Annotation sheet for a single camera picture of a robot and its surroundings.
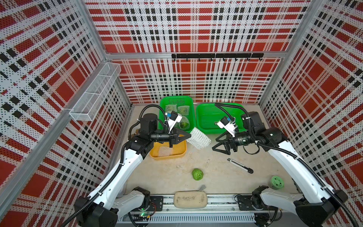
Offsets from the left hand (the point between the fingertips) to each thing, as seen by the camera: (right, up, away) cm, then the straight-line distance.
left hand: (190, 135), depth 65 cm
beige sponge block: (0, -34, +7) cm, 35 cm away
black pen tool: (+31, -22, +22) cm, 44 cm away
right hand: (+13, -5, 0) cm, 14 cm away
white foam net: (+4, -1, -2) cm, 4 cm away
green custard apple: (+4, -24, +14) cm, 28 cm away
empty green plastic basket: (-5, +18, +49) cm, 53 cm away
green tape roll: (+48, -27, +12) cm, 56 cm away
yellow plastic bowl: (-7, -12, +25) cm, 29 cm away
